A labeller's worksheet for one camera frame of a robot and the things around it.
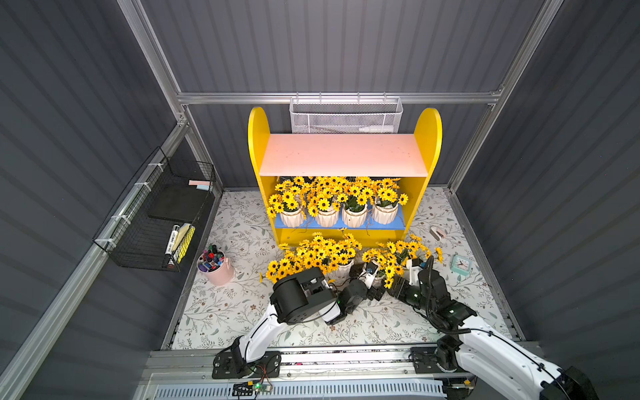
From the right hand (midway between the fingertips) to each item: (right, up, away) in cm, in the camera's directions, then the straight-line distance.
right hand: (389, 284), depth 83 cm
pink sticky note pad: (-66, +34, +1) cm, 75 cm away
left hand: (-3, +3, +7) cm, 8 cm away
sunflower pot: (-34, +28, -6) cm, 44 cm away
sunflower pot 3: (-12, +28, -3) cm, 31 cm away
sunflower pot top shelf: (-24, +11, -2) cm, 26 cm away
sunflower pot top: (-16, +11, -2) cm, 19 cm away
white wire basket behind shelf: (-14, +64, +16) cm, 67 cm away
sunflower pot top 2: (+10, +11, 0) cm, 14 cm away
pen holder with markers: (-58, +6, -1) cm, 59 cm away
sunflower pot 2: (-23, +27, -7) cm, 36 cm away
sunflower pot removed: (-34, +7, -5) cm, 35 cm away
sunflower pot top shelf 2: (-2, +9, -1) cm, 9 cm away
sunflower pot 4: (-3, +28, -6) cm, 29 cm away
